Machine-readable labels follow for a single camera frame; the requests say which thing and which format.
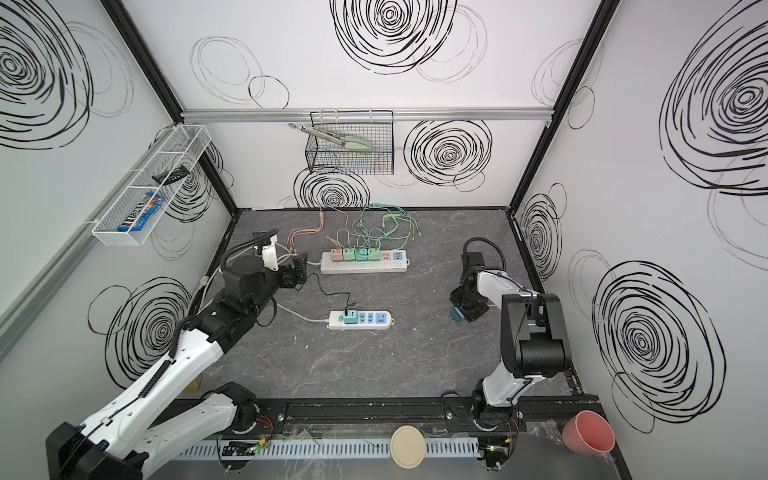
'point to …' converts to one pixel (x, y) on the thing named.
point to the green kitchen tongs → (350, 143)
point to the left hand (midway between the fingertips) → (294, 254)
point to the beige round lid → (407, 447)
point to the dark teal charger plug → (456, 314)
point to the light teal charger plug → (352, 317)
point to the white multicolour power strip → (389, 261)
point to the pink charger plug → (336, 254)
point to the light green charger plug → (349, 254)
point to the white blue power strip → (367, 320)
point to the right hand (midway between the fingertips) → (456, 307)
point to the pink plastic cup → (589, 432)
